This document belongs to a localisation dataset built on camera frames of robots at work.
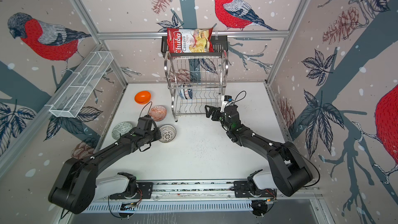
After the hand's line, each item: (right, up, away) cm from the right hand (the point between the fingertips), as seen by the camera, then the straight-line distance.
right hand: (209, 109), depth 85 cm
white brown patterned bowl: (-25, -15, +7) cm, 30 cm away
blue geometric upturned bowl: (-13, +10, +23) cm, 28 cm away
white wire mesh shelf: (-67, +8, -12) cm, 69 cm away
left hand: (-28, -14, +3) cm, 32 cm away
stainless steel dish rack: (-9, +17, +32) cm, 37 cm away
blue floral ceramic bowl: (-18, +8, +13) cm, 24 cm away
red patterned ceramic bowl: (-34, -4, +16) cm, 38 cm away
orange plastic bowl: (-47, +6, +23) cm, 52 cm away
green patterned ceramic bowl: (-54, -13, +7) cm, 56 cm away
